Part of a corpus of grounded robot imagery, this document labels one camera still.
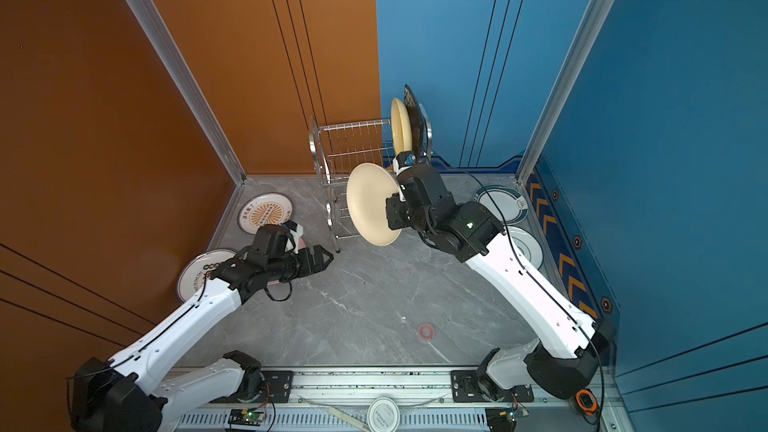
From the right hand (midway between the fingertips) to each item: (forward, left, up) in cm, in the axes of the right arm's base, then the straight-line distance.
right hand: (389, 200), depth 66 cm
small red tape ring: (-18, -11, -36) cm, 41 cm away
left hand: (-3, +19, -20) cm, 28 cm away
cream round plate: (+6, +6, -2) cm, 8 cm away
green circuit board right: (-37, -26, -37) cm, 58 cm away
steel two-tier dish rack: (+27, +15, -7) cm, 32 cm away
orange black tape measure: (-34, -45, -33) cm, 66 cm away
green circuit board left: (-36, +35, -36) cm, 62 cm away
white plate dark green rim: (+31, -44, -38) cm, 66 cm away
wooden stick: (-37, +10, -36) cm, 52 cm away
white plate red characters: (0, +63, -34) cm, 72 cm away
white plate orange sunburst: (+26, +47, -33) cm, 63 cm away
